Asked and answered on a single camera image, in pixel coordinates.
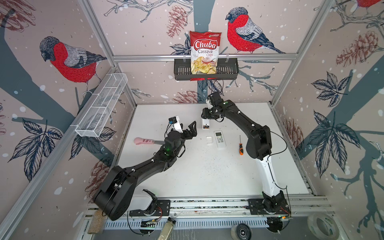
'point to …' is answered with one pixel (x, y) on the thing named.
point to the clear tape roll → (323, 226)
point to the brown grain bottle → (98, 223)
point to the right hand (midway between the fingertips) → (201, 118)
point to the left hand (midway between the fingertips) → (190, 123)
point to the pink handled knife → (138, 140)
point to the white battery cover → (209, 139)
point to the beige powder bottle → (167, 229)
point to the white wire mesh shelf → (96, 115)
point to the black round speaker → (241, 231)
